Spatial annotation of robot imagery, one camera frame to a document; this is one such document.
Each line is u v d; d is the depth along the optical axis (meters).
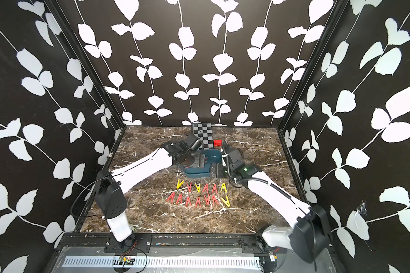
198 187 0.91
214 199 0.87
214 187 0.90
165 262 0.70
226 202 0.86
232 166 0.60
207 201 0.86
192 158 0.75
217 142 1.12
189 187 0.91
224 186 0.91
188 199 0.86
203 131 1.15
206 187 0.90
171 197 0.88
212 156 1.06
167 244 0.75
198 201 0.86
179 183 0.92
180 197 0.88
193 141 0.65
